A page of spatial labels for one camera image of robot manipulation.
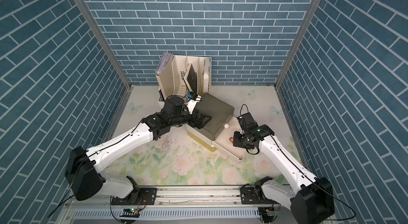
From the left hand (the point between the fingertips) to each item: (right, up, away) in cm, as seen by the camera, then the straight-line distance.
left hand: (209, 116), depth 74 cm
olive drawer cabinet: (+6, +1, +10) cm, 12 cm away
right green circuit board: (+29, -42, -5) cm, 51 cm away
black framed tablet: (-13, +22, +30) cm, 40 cm away
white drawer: (+8, -14, +10) cm, 19 cm away
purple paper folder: (-27, +32, +19) cm, 46 cm away
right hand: (+14, -14, +6) cm, 21 cm away
